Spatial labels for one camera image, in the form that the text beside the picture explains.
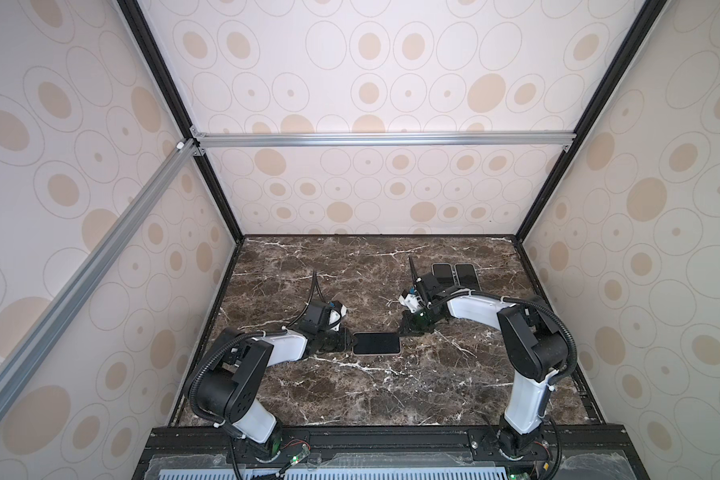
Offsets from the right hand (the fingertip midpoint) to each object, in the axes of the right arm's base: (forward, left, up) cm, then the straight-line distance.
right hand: (399, 333), depth 93 cm
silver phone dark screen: (+27, -18, -2) cm, 32 cm away
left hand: (-2, +11, +3) cm, 12 cm away
